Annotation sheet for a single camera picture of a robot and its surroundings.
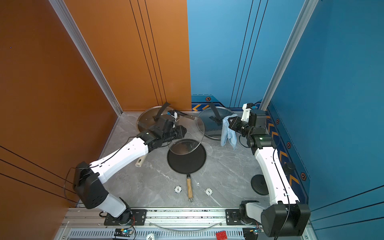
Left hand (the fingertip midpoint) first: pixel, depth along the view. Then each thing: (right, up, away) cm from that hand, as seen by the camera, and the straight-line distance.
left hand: (186, 128), depth 81 cm
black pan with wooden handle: (0, -18, +13) cm, 23 cm away
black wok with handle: (+15, +4, +22) cm, 27 cm away
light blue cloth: (+21, -3, -7) cm, 23 cm away
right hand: (+22, +5, -5) cm, 24 cm away
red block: (+17, -49, -14) cm, 54 cm away
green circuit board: (-30, -50, -10) cm, 59 cm away
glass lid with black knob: (+3, -8, +22) cm, 23 cm away
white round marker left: (-5, -34, +2) cm, 35 cm away
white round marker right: (+12, -35, 0) cm, 37 cm away
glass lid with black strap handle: (-29, +8, +24) cm, 39 cm away
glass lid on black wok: (+15, +4, +24) cm, 29 cm away
